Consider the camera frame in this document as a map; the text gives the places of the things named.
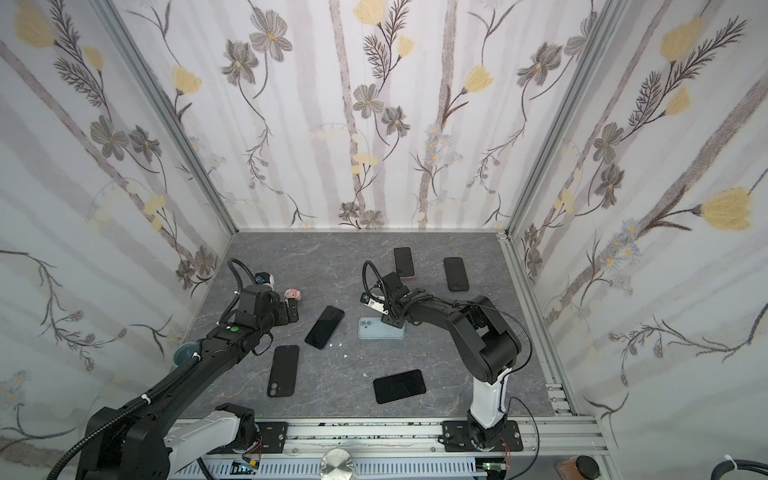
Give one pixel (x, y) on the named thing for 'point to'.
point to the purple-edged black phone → (404, 262)
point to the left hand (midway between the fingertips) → (277, 295)
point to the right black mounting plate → (455, 437)
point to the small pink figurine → (292, 293)
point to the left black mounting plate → (273, 435)
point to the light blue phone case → (373, 328)
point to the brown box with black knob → (580, 467)
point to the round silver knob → (337, 464)
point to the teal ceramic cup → (184, 352)
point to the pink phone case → (395, 268)
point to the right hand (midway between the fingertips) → (387, 297)
